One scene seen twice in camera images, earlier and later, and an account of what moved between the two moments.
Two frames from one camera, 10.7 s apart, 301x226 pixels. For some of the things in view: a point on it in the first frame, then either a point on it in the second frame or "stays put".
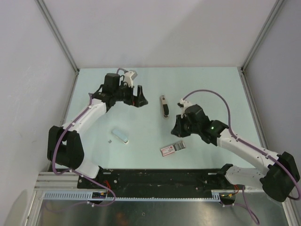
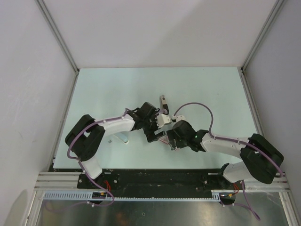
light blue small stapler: (121, 136) stays put
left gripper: (139, 100) -> (150, 134)
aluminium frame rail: (50, 181) stays put
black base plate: (163, 180) stays put
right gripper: (178, 130) -> (172, 135)
